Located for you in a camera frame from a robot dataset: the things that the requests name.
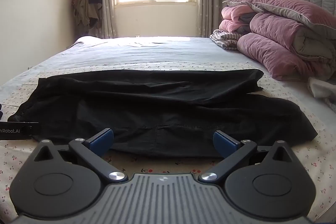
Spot pink pillow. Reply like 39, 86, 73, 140
237, 0, 336, 82

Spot folded pink quilt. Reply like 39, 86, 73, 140
219, 0, 259, 35

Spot cherry print bed sheet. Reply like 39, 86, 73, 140
0, 60, 336, 224

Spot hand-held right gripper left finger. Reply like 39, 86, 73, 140
33, 128, 128, 182

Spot white crumpled cloth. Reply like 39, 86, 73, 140
308, 77, 336, 109

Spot black pants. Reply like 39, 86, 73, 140
8, 69, 319, 159

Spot grey-blue bed sheet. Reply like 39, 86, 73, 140
0, 36, 264, 95

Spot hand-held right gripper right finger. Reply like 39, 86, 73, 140
198, 130, 293, 182

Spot striped folded cloth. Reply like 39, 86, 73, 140
209, 29, 246, 51

